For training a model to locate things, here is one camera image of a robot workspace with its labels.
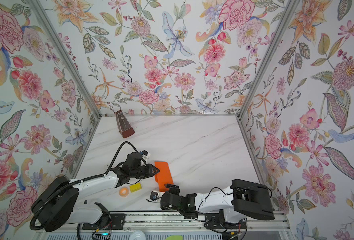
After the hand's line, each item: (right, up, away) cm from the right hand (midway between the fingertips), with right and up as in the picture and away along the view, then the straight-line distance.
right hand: (163, 190), depth 81 cm
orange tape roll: (-22, -2, +3) cm, 23 cm away
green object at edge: (+6, -18, -10) cm, 22 cm away
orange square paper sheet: (0, +5, +8) cm, 10 cm away
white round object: (-10, -14, -14) cm, 22 cm away
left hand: (-2, +9, +3) cm, 10 cm away
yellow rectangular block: (-16, +1, +2) cm, 16 cm away
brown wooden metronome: (-29, +35, +22) cm, 51 cm away
